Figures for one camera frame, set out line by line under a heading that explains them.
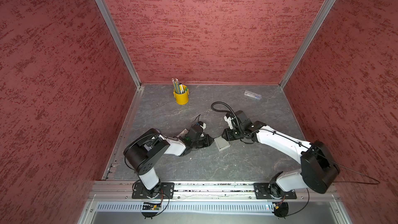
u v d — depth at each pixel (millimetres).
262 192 738
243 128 663
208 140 795
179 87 1033
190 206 710
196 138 736
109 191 755
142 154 473
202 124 868
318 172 430
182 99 1065
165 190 740
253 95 1141
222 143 868
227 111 739
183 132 894
